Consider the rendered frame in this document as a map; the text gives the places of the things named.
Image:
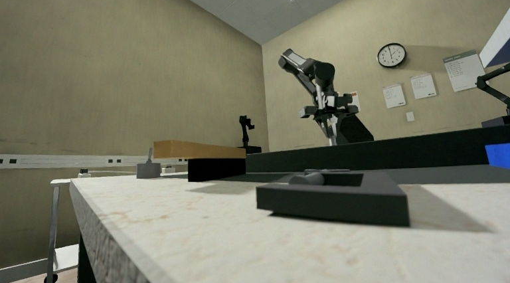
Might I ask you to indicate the blue drill press head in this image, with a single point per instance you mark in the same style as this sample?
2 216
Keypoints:
497 51

